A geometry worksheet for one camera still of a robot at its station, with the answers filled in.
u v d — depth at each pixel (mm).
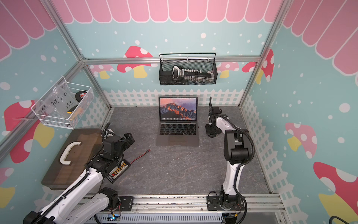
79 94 794
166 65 921
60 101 686
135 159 898
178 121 1088
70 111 646
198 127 1061
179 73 883
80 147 779
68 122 635
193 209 735
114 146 593
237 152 543
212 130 876
